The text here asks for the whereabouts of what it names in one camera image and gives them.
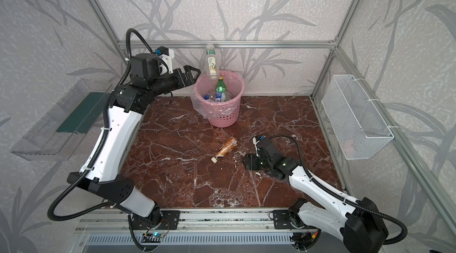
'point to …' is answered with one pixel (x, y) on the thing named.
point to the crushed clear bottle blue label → (211, 95)
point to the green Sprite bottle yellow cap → (221, 87)
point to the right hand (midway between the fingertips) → (247, 154)
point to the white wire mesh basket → (358, 127)
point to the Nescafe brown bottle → (228, 147)
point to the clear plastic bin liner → (217, 95)
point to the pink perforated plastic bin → (229, 120)
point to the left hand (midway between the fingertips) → (195, 68)
